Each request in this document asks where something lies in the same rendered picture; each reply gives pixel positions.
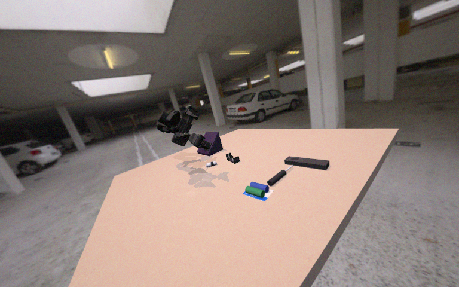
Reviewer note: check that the grey screwdriver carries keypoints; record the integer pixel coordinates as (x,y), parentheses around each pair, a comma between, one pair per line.
(278,176)

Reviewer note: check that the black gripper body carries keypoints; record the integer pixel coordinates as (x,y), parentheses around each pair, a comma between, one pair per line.
(184,126)

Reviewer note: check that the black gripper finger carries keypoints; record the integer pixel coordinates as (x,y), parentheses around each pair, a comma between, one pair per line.
(183,137)
(192,114)

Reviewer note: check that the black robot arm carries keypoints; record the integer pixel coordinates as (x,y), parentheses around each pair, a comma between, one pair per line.
(168,123)

